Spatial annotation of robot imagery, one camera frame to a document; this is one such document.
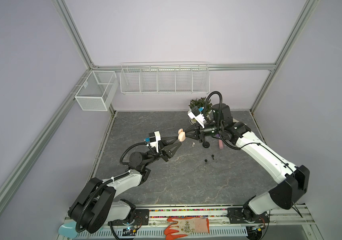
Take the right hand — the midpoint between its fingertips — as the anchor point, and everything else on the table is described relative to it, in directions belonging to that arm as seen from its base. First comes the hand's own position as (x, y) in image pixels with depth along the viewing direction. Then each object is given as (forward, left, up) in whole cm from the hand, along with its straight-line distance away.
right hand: (182, 135), depth 68 cm
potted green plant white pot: (+38, -13, -14) cm, 42 cm away
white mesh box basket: (+43, +57, -7) cm, 71 cm away
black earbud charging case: (+14, -16, -30) cm, 37 cm away
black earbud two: (+3, -15, -32) cm, 35 cm away
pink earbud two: (+15, -8, -31) cm, 35 cm away
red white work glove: (-32, -2, -29) cm, 43 cm away
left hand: (-4, +1, -1) cm, 4 cm away
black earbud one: (+6, -20, -32) cm, 38 cm away
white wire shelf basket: (+48, +11, 0) cm, 49 cm away
